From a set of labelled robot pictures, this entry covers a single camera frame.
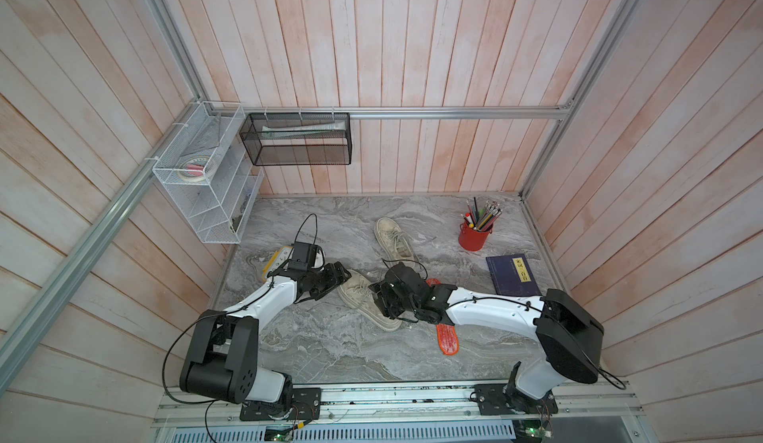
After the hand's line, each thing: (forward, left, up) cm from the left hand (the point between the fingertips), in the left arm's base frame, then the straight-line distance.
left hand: (343, 283), depth 89 cm
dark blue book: (+6, -56, -5) cm, 56 cm away
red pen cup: (+19, -44, -2) cm, 48 cm away
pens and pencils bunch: (+20, -46, +8) cm, 50 cm away
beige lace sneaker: (-4, -5, -1) cm, 6 cm away
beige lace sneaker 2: (+13, -17, +3) cm, 21 cm away
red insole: (-14, -31, -4) cm, 34 cm away
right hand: (-5, -7, +5) cm, 10 cm away
